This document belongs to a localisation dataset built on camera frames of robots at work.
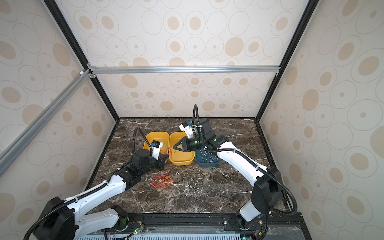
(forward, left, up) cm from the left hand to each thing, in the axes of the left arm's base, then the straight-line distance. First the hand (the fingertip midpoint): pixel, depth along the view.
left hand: (171, 154), depth 80 cm
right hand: (-2, -3, +8) cm, 9 cm away
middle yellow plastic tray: (+6, -1, -15) cm, 16 cm away
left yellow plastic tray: (+24, +11, -17) cm, 32 cm away
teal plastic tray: (+5, -19, -15) cm, 25 cm away
